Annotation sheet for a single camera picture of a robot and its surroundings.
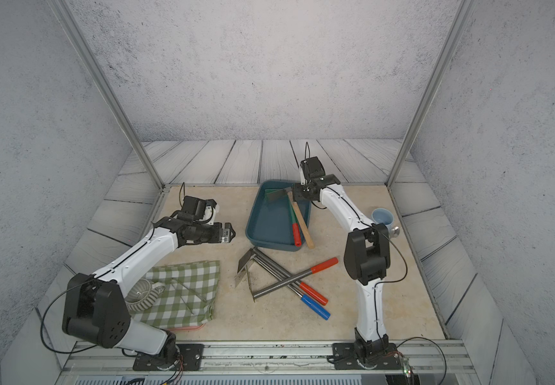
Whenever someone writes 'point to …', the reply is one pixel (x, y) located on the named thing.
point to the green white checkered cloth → (188, 297)
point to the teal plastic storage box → (269, 224)
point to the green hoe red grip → (276, 195)
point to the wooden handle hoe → (301, 219)
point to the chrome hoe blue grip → (320, 310)
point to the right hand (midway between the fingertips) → (300, 191)
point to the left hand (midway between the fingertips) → (228, 233)
